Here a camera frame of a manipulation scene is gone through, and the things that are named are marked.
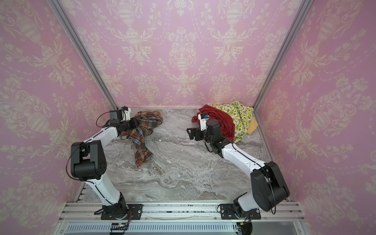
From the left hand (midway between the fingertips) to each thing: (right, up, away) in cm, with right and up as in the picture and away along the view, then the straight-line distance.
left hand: (139, 120), depth 97 cm
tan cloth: (+80, -4, +10) cm, 81 cm away
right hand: (+36, -4, -12) cm, 38 cm away
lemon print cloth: (+72, +5, +13) cm, 73 cm away
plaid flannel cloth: (+5, 0, +1) cm, 5 cm away
